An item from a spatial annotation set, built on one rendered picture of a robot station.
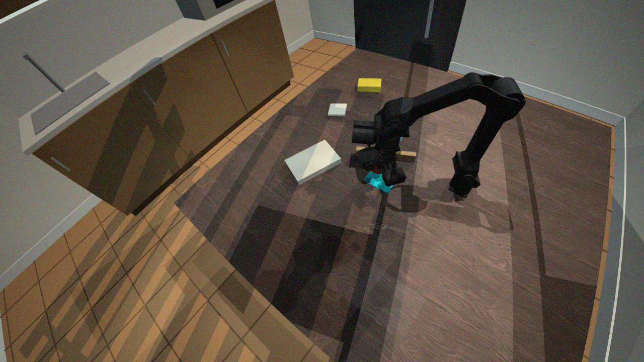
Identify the long wooden plank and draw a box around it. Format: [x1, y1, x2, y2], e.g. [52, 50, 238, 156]
[356, 146, 416, 162]

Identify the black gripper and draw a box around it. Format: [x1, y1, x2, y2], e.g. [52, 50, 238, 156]
[374, 137, 406, 187]

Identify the yellow rectangular block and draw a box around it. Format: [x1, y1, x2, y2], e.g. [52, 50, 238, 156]
[357, 78, 382, 92]

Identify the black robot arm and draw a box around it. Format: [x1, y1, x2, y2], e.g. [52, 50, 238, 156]
[352, 72, 526, 198]

